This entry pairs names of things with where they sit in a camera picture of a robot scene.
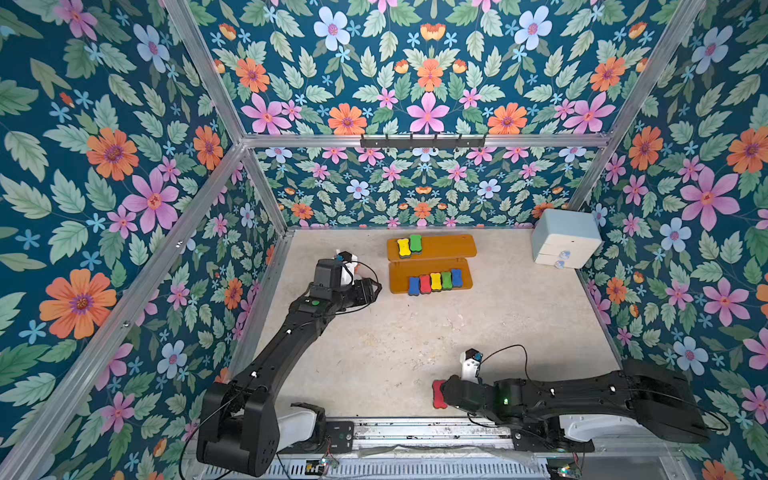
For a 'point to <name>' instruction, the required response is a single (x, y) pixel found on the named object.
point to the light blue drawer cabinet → (567, 238)
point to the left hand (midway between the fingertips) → (376, 285)
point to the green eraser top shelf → (416, 242)
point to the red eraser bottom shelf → (425, 284)
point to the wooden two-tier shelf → (441, 265)
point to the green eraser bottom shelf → (447, 280)
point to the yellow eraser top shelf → (404, 248)
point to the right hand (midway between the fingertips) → (438, 394)
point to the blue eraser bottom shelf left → (414, 286)
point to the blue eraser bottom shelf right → (457, 280)
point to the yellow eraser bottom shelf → (436, 282)
